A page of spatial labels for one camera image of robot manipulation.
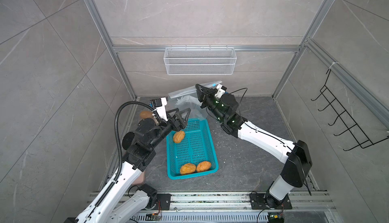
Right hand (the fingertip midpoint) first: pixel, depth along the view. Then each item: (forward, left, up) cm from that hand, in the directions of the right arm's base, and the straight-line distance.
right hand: (196, 84), depth 66 cm
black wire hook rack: (-17, -67, -11) cm, 70 cm away
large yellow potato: (-4, +12, -38) cm, 40 cm away
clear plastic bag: (+4, +4, -13) cm, 15 cm away
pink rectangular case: (-29, +30, -40) cm, 58 cm away
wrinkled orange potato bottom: (-23, -3, -37) cm, 44 cm away
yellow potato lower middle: (-24, +6, -38) cm, 45 cm away
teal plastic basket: (-16, +2, -42) cm, 45 cm away
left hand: (-10, +4, -4) cm, 12 cm away
